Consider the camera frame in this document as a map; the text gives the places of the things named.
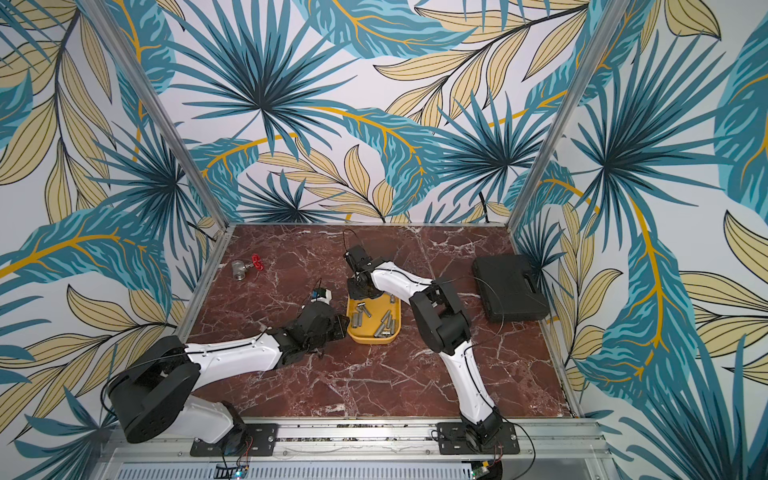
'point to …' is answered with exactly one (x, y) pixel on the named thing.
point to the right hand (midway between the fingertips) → (359, 291)
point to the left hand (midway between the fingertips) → (347, 324)
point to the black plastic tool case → (509, 288)
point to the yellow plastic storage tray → (374, 321)
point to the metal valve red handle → (239, 268)
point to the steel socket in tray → (361, 307)
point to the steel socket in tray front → (387, 327)
